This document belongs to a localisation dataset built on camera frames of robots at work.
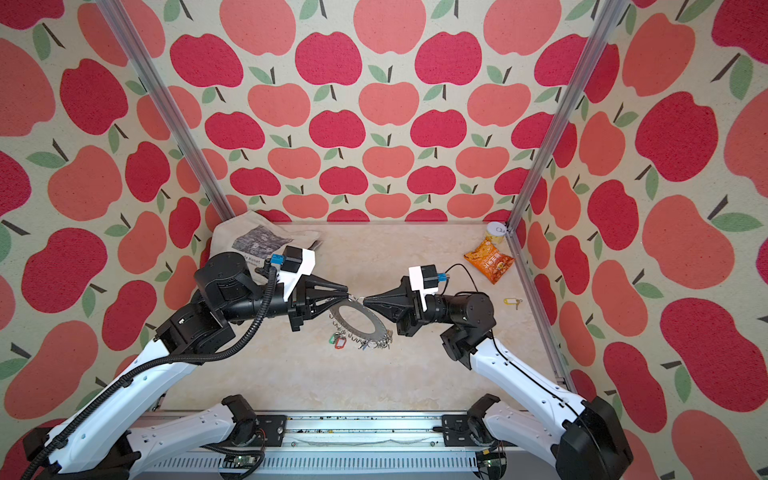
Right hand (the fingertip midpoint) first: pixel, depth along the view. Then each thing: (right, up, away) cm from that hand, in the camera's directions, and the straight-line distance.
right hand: (375, 300), depth 54 cm
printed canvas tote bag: (-45, +13, +53) cm, 71 cm away
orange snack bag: (+39, +5, +51) cm, 64 cm away
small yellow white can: (+45, +17, +58) cm, 75 cm away
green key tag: (-11, -11, +14) cm, 21 cm away
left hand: (-5, +1, -1) cm, 5 cm away
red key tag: (-8, -12, +14) cm, 20 cm away
